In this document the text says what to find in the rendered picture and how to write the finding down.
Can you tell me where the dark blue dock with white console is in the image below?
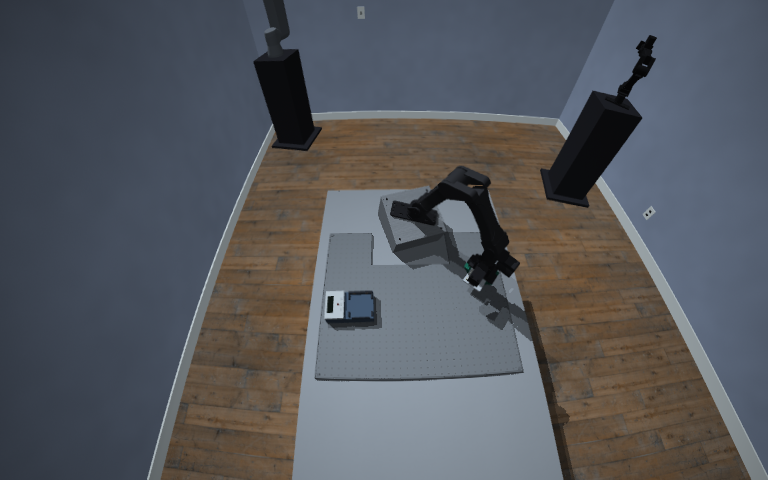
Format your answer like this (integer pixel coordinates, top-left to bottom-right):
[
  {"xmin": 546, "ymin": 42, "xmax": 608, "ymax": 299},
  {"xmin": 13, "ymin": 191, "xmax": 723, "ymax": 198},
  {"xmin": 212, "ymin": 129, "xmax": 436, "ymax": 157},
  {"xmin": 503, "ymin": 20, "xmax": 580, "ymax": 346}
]
[{"xmin": 324, "ymin": 290, "xmax": 374, "ymax": 323}]

